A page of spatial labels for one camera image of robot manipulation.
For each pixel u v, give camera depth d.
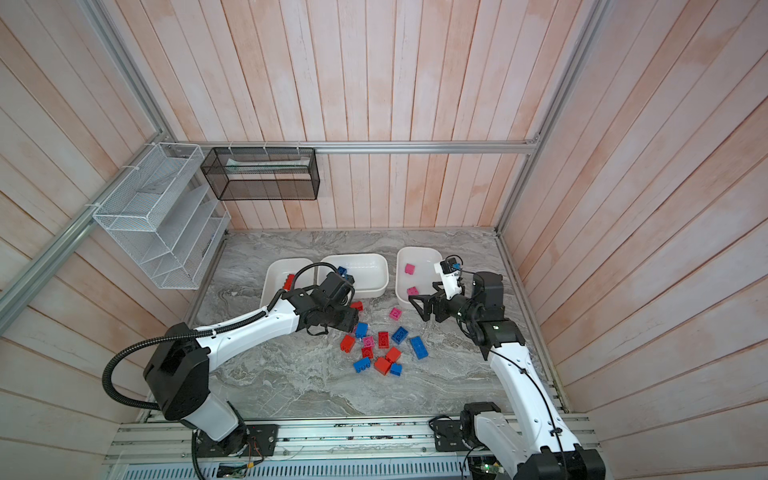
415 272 1.07
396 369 0.84
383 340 0.90
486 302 0.58
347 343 0.89
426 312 0.68
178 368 0.44
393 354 0.87
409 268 1.07
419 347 0.88
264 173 1.06
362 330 0.90
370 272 1.06
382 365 0.85
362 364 0.86
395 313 0.95
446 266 0.66
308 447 0.73
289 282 1.05
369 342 0.89
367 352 0.87
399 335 0.90
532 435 0.41
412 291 1.01
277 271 1.03
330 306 0.66
